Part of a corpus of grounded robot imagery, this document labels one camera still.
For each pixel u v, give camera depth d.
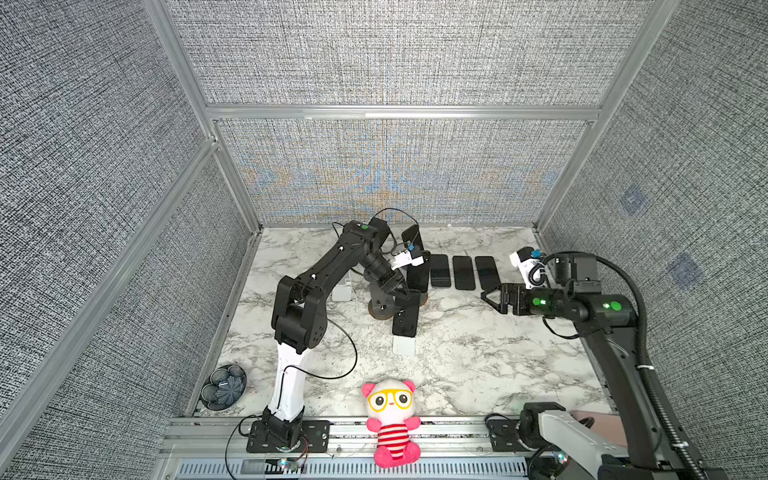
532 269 0.62
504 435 0.73
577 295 0.52
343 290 0.99
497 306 0.63
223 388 0.80
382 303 0.90
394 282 0.75
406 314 0.85
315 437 0.73
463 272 1.07
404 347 0.89
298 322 0.53
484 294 0.68
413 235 0.96
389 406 0.71
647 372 0.41
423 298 0.97
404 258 0.78
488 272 1.06
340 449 0.73
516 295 0.60
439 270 1.14
